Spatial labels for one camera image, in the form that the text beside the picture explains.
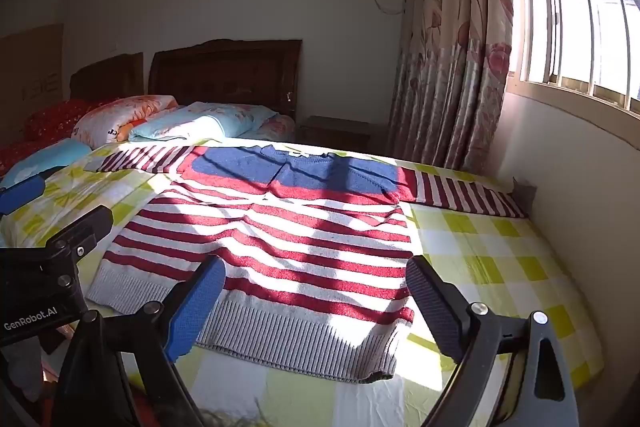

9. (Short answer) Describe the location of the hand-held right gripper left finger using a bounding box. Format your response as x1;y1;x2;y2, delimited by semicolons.
52;255;227;427

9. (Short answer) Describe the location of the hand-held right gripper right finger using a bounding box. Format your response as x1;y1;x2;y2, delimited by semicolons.
406;255;578;427

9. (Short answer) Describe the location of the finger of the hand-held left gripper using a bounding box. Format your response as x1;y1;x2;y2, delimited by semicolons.
46;205;115;259
0;174;47;216

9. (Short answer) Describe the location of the red white striped knit sweater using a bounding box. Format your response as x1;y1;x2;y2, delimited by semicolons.
85;144;538;384

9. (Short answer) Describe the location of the light blue pillow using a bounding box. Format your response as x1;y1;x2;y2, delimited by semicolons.
0;138;94;190

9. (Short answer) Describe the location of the yellow checked bed sheet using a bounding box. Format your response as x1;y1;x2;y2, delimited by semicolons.
0;137;606;427

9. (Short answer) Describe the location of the red floral pillow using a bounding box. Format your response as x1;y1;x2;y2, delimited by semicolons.
0;98;121;172

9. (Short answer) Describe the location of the flat cardboard box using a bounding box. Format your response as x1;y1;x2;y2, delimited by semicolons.
0;23;65;148

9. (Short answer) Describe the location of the orange white floral pillow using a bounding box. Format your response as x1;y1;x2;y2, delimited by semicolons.
72;94;186;144

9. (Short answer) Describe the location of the small carved wooden headboard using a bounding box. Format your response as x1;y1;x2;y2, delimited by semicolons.
69;52;145;104

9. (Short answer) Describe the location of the folded light blue quilt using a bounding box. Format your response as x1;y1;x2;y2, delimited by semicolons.
128;102;279;142

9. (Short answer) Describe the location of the wooden nightstand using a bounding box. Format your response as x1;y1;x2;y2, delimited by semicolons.
295;115;387;154

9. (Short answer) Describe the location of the pink floral pillow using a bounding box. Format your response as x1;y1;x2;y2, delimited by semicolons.
250;113;297;141

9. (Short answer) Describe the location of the large carved wooden headboard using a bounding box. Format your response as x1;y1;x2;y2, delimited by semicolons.
148;39;304;128

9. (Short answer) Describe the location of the pink floral curtain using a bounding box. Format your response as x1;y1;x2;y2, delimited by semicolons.
387;0;516;174

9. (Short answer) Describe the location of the barred window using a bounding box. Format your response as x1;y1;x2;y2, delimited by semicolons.
500;0;640;116

